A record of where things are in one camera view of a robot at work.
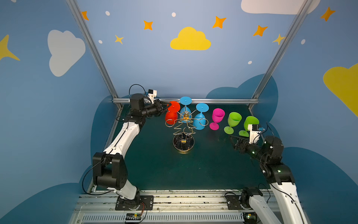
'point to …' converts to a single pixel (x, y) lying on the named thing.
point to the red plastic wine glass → (171, 116)
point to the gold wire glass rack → (183, 140)
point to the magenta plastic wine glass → (217, 115)
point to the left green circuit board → (133, 216)
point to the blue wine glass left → (185, 111)
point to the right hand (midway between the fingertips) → (236, 135)
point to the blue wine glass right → (199, 120)
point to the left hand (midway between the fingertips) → (171, 103)
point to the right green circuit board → (249, 217)
